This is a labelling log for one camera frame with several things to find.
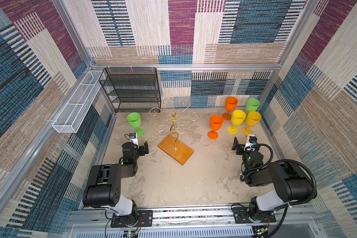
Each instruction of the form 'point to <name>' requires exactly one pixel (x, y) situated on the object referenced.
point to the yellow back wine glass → (237, 119)
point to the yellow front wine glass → (253, 120)
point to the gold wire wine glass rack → (172, 145)
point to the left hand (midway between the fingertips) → (139, 140)
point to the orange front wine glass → (230, 104)
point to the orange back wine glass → (216, 121)
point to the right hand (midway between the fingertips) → (243, 139)
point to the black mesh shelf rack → (132, 89)
